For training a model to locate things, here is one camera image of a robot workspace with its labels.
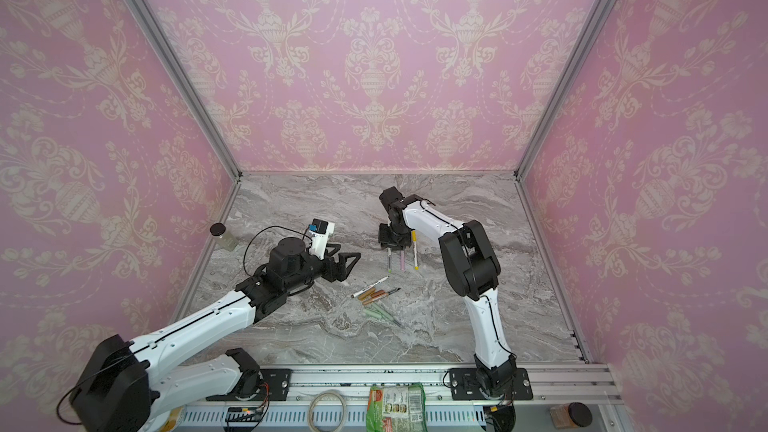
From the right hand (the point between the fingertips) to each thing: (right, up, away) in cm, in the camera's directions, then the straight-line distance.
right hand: (386, 245), depth 97 cm
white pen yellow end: (+9, +3, -8) cm, 12 cm away
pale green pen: (0, -18, -12) cm, 22 cm away
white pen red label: (-4, -11, -6) cm, 13 cm away
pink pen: (+5, -5, -1) cm, 7 cm away
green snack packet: (+3, -34, -28) cm, 44 cm away
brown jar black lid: (+39, -31, -35) cm, 61 cm away
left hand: (-9, +1, -19) cm, 21 cm away
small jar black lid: (-52, +6, -5) cm, 53 cm away
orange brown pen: (-2, -14, -8) cm, 16 cm away
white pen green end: (+1, -5, -1) cm, 5 cm away
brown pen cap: (-6, -13, -8) cm, 16 cm away
